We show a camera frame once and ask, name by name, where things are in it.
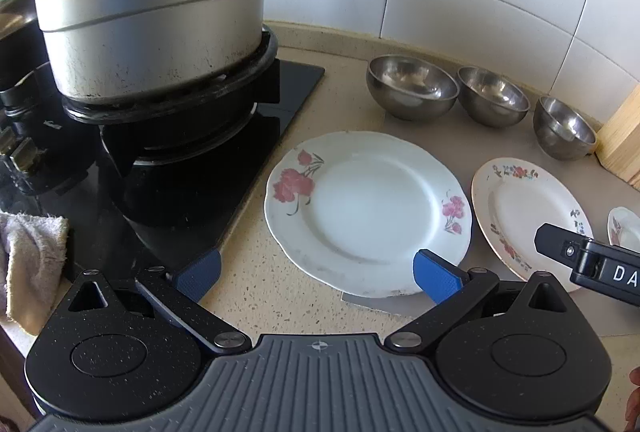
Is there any medium white floral plate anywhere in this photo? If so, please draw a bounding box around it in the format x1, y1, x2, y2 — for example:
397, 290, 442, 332
471, 158, 593, 292

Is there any large white red-flower plate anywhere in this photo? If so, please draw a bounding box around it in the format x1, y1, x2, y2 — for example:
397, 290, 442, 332
264, 131, 472, 298

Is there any small steel bowl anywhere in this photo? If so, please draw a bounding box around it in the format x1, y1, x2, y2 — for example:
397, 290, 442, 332
533, 96, 598, 161

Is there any large steel bowl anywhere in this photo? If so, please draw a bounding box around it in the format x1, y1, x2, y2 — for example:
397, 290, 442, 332
366, 55, 460, 122

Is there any person's right hand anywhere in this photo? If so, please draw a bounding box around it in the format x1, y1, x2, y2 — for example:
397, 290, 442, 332
625, 367, 640, 431

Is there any small white floral dish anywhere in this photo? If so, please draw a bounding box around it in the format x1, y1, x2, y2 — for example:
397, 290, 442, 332
606, 207, 640, 252

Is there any black gas stove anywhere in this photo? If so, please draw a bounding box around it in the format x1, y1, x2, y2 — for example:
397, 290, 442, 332
1, 30, 324, 279

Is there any wooden knife block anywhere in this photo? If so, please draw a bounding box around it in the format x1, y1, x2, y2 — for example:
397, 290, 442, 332
596, 85, 640, 190

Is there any beige dish cloth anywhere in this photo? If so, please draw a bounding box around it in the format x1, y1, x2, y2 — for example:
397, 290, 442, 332
1, 212, 70, 336

